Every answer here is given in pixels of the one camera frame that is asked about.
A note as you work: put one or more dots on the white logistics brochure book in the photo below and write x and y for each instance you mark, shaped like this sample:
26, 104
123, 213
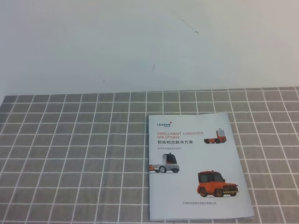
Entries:
195, 170

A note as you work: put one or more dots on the grey checked tablecloth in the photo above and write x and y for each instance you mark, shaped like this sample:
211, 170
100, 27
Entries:
82, 158

